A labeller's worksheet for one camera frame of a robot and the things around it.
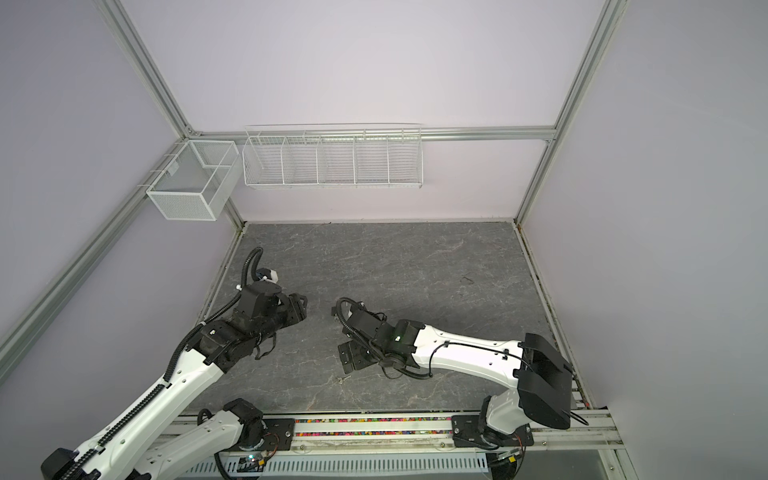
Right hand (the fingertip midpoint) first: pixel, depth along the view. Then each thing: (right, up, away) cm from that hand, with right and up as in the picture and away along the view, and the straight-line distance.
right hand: (354, 355), depth 76 cm
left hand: (-15, +12, +1) cm, 19 cm away
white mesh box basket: (-57, +49, +23) cm, 78 cm away
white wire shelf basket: (+7, +61, +31) cm, 69 cm away
